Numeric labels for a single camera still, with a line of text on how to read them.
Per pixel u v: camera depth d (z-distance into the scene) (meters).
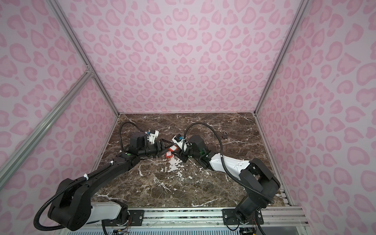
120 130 1.08
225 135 1.07
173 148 0.80
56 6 0.69
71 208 0.41
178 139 0.71
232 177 0.45
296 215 0.75
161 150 0.72
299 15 0.71
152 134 0.78
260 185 0.44
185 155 0.73
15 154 0.54
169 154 0.93
